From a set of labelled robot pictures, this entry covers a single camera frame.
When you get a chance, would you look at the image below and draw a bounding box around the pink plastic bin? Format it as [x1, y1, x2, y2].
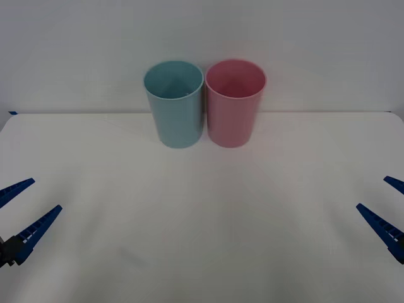
[204, 58, 268, 148]

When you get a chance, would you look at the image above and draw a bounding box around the pale blue plastic bin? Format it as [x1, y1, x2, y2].
[143, 60, 204, 149]

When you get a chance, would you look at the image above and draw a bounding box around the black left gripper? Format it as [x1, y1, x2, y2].
[0, 177, 63, 270]

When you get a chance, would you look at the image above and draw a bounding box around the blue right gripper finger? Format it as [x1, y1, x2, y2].
[383, 175, 404, 193]
[355, 203, 404, 264]

